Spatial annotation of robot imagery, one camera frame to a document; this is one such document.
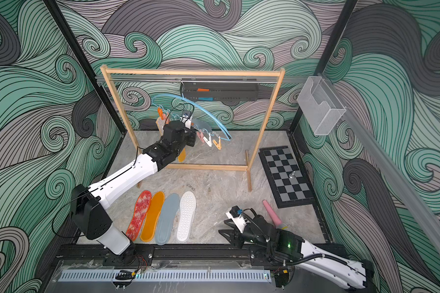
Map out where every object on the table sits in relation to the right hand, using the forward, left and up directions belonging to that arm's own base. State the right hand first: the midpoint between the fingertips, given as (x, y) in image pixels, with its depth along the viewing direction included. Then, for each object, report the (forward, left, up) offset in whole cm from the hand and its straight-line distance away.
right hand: (224, 226), depth 72 cm
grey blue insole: (+4, +27, -8) cm, 29 cm away
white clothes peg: (+29, +6, +19) cm, 35 cm away
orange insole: (+5, +34, -9) cm, 36 cm away
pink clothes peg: (+31, +9, +21) cm, 38 cm away
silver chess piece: (+26, -36, -5) cm, 45 cm away
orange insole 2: (+42, +29, +19) cm, 55 cm away
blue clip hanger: (+70, +6, +3) cm, 70 cm away
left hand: (+36, +14, +23) cm, 45 cm away
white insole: (+8, +17, -8) cm, 21 cm away
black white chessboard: (+22, -33, -6) cm, 40 cm away
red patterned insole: (+8, +40, -8) cm, 41 cm away
